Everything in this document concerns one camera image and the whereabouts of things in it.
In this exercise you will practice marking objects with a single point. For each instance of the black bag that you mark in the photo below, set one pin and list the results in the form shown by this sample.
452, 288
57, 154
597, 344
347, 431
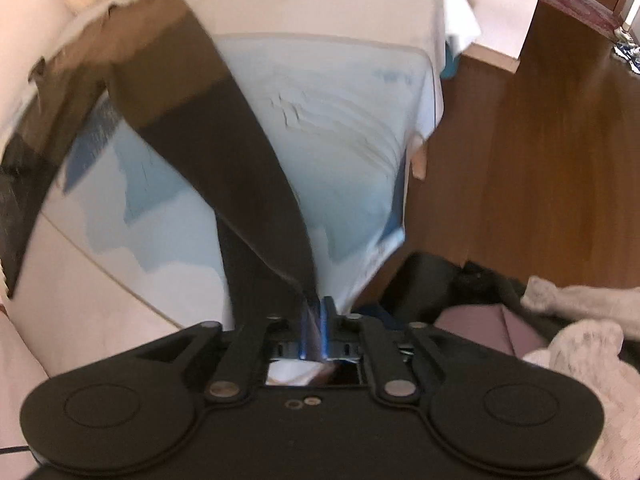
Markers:
470, 301

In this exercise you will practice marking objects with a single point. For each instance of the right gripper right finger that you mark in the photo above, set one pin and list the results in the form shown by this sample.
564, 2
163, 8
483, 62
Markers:
327, 315

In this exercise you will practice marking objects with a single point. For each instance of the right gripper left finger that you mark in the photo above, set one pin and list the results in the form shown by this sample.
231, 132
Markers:
308, 337

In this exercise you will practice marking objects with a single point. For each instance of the brown two-tone shirt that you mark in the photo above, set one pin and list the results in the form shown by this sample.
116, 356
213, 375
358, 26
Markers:
164, 75

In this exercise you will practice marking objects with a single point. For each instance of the white lace cloth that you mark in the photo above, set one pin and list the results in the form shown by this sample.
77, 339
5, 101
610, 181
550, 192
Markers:
590, 351

